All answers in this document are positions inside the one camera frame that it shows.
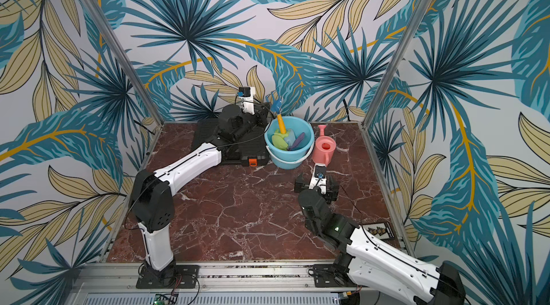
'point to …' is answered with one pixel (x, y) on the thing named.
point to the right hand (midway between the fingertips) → (316, 175)
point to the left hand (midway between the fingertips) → (272, 104)
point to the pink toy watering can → (324, 147)
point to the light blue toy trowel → (291, 138)
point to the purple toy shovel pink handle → (296, 141)
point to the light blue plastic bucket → (290, 159)
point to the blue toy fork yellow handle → (275, 98)
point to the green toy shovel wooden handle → (278, 140)
